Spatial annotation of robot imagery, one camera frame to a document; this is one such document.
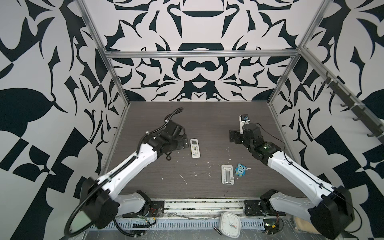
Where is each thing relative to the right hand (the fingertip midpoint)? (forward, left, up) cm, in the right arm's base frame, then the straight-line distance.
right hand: (239, 128), depth 81 cm
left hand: (-6, +32, -1) cm, 32 cm away
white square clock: (-41, +9, -15) cm, 45 cm away
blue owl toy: (-15, -1, -19) cm, 24 cm away
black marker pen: (-43, +15, -18) cm, 49 cm away
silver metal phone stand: (-19, +7, -17) cm, 26 cm away
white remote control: (-3, +24, -17) cm, 30 cm away
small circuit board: (-42, -11, -21) cm, 48 cm away
